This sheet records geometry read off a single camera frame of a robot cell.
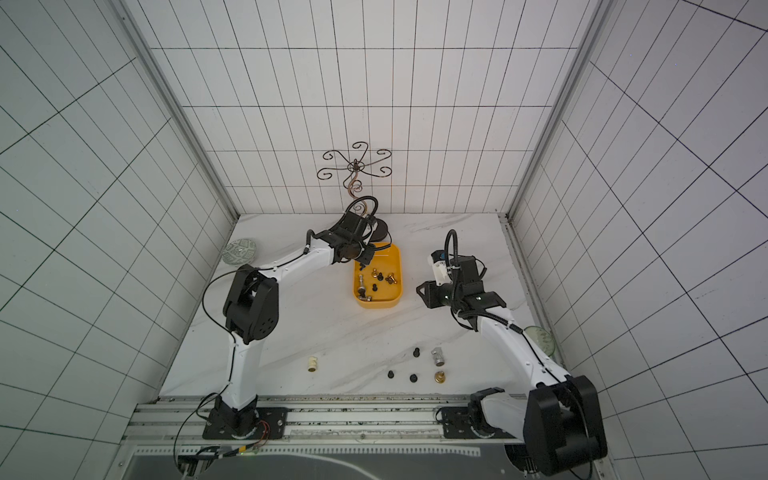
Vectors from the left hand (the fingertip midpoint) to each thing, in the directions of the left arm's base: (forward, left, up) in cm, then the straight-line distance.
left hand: (365, 254), depth 97 cm
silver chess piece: (-7, +1, -7) cm, 10 cm away
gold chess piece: (-3, -3, -7) cm, 8 cm away
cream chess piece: (-33, +13, -7) cm, 37 cm away
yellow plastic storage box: (-6, -5, -9) cm, 11 cm away
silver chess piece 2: (-12, +1, -8) cm, 14 cm away
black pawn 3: (-36, -15, -8) cm, 40 cm away
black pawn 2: (-30, -16, -7) cm, 34 cm away
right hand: (-14, -18, +5) cm, 23 cm away
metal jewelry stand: (+17, +3, +23) cm, 28 cm away
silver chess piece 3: (-30, -22, -8) cm, 38 cm away
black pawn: (-4, -5, -8) cm, 10 cm away
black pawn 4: (-35, -8, -8) cm, 37 cm away
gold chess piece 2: (-36, -22, -6) cm, 43 cm away
